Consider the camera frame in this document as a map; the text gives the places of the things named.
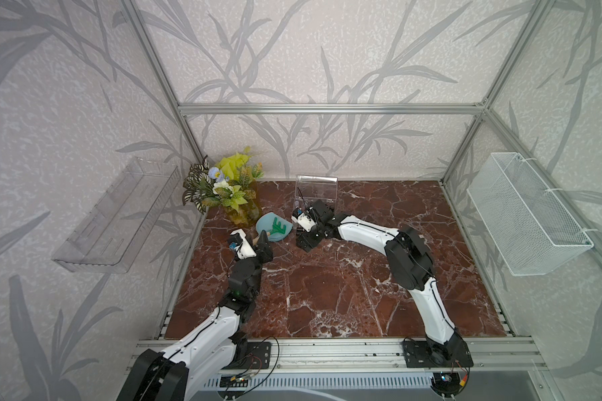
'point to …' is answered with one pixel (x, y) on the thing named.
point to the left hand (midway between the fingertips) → (260, 232)
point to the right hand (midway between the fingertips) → (304, 235)
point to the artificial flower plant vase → (230, 184)
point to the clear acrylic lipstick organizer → (310, 188)
